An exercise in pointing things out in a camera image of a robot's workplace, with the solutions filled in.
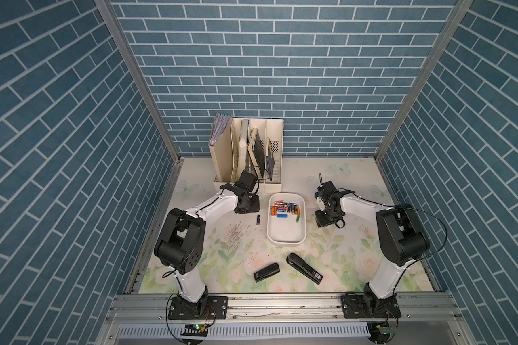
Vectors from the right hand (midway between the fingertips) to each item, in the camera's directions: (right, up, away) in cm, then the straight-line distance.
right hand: (324, 221), depth 97 cm
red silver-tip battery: (-21, +9, +3) cm, 23 cm away
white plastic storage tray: (-17, -3, -4) cm, 18 cm away
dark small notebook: (-25, +30, +14) cm, 41 cm away
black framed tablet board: (-31, +33, +5) cm, 45 cm away
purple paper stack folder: (-47, +44, -3) cm, 65 cm away
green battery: (-12, +1, 0) cm, 13 cm away
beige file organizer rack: (-44, +31, +5) cm, 54 cm away
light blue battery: (-19, +2, +1) cm, 19 cm away
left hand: (-29, +7, -4) cm, 30 cm away
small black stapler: (-25, -15, -18) cm, 34 cm away
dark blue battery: (-30, +1, 0) cm, 30 cm away
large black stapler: (-13, -14, -16) cm, 25 cm away
